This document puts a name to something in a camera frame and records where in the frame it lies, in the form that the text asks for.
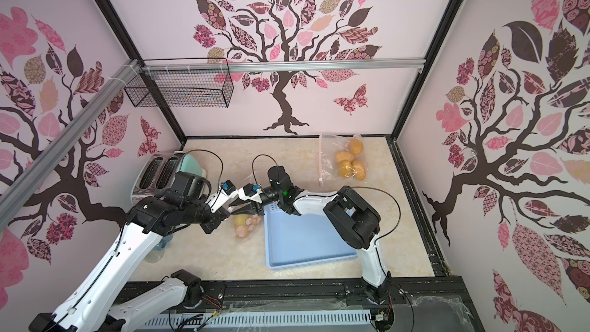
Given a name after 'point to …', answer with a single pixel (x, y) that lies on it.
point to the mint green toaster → (160, 171)
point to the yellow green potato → (240, 220)
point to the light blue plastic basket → (293, 240)
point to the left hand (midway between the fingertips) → (223, 218)
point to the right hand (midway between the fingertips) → (231, 207)
